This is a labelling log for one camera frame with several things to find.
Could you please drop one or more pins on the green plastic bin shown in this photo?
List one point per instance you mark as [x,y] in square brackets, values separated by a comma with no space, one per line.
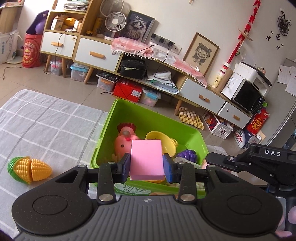
[180,132]

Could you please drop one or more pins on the purple toy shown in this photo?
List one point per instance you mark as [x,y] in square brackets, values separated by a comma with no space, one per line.
[39,25]

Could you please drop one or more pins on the flat red box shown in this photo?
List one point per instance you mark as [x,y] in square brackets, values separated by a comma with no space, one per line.
[128,91]

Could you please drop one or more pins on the pink sponge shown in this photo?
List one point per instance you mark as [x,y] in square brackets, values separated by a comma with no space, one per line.
[145,160]

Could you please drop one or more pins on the small white drawer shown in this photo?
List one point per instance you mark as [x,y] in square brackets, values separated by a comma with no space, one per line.
[234,115]

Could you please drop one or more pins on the pink toy chicken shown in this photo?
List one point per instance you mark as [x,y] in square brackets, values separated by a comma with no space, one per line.
[122,143]

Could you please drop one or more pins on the wide white drawer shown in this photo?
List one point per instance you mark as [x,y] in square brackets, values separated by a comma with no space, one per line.
[201,96]
[97,54]

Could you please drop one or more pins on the pink spotted garment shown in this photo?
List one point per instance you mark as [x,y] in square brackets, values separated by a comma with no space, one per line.
[291,220]

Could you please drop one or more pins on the framed girl drawing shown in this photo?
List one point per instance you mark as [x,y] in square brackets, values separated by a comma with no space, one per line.
[201,54]

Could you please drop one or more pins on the grey checked tablecloth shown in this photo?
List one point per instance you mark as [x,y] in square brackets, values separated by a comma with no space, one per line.
[46,129]

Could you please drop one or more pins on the red bucket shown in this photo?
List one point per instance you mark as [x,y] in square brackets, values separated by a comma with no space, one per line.
[31,52]

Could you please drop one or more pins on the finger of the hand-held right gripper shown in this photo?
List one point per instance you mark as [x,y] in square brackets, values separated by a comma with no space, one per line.
[222,161]

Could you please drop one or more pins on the black wall clock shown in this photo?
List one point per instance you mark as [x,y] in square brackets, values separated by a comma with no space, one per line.
[283,23]

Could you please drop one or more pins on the pile of papers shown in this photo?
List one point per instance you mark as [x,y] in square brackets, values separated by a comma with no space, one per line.
[161,81]

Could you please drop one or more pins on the clear storage box blue lid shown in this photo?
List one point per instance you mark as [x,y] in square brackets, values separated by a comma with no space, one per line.
[78,73]

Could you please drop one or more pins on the purple toy grapes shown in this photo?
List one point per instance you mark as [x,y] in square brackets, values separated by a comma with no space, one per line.
[187,155]

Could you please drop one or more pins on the pink lace-edged cloth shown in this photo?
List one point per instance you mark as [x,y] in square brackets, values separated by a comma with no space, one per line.
[129,45]

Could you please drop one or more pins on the stack of papers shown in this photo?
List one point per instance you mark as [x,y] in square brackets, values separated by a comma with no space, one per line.
[75,5]

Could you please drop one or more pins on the small white fan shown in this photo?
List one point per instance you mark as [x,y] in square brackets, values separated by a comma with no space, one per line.
[115,22]

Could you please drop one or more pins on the black bag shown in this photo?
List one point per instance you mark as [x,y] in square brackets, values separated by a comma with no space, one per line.
[133,68]

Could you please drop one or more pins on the yellow shelf toy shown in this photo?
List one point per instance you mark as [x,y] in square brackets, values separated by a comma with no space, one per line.
[69,21]

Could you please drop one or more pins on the cardboard box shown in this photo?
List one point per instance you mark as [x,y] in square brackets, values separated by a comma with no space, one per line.
[9,16]

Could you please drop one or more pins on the red gift box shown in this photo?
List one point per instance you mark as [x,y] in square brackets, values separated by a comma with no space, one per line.
[257,121]

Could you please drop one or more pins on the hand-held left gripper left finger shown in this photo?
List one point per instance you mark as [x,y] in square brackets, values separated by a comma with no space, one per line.
[126,165]

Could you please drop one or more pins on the wall power sockets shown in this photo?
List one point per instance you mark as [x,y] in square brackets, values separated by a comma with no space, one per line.
[165,42]

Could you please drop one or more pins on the yellow toy pan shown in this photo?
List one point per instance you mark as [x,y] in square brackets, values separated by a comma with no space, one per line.
[166,141]

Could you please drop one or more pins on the white printer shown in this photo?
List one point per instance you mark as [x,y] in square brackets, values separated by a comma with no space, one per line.
[249,71]

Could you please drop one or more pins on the white carton with red print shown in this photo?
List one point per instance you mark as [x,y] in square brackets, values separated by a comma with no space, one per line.
[219,127]

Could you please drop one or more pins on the yellow bottle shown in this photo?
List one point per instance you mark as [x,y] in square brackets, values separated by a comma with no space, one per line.
[97,25]

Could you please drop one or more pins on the red chili hanging decoration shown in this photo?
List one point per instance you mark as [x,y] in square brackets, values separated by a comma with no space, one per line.
[248,26]

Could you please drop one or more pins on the white woven sack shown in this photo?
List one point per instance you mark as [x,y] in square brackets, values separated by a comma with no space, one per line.
[8,46]

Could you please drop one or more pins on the framed cat picture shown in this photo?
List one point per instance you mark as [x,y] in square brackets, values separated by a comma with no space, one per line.
[137,26]

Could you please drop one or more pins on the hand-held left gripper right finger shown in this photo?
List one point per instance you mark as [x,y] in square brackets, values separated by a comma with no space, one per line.
[167,170]

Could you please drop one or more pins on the small white box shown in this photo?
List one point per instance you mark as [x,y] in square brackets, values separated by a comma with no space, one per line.
[56,23]

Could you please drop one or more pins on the tall printed cup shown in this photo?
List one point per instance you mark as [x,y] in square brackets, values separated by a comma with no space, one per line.
[219,77]

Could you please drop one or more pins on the toy corn cob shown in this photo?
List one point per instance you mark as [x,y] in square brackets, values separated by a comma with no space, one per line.
[23,169]

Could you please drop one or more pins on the clear storage box black lid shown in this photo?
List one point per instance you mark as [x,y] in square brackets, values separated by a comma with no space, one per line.
[106,81]

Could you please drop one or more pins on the yellow egg tray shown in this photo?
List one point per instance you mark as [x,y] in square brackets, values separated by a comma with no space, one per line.
[190,117]

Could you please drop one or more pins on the white microwave oven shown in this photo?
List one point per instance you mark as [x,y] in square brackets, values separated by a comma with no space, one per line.
[247,96]

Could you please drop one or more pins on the long wooden cabinet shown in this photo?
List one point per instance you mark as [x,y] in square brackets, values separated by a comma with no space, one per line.
[148,67]

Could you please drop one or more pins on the grey refrigerator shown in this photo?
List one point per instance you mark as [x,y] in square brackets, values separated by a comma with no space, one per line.
[284,111]

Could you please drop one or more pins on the blue and white carton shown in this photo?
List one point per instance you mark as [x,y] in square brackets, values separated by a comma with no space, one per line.
[245,139]

